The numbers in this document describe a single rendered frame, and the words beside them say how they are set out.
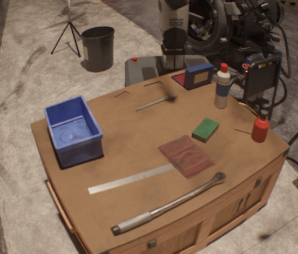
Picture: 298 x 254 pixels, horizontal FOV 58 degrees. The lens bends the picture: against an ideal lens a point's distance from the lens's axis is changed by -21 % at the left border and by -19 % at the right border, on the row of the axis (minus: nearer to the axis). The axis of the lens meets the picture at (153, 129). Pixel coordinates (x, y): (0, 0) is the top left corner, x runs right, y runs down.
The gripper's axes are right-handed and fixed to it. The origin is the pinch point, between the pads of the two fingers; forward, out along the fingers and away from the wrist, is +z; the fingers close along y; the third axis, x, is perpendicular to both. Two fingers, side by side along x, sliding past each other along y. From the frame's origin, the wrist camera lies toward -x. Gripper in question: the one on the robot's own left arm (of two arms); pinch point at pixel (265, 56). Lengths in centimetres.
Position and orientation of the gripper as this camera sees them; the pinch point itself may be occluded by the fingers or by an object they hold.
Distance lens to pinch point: 221.4
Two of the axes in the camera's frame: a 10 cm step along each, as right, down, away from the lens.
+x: -0.5, -6.4, 7.7
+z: 0.0, 7.7, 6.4
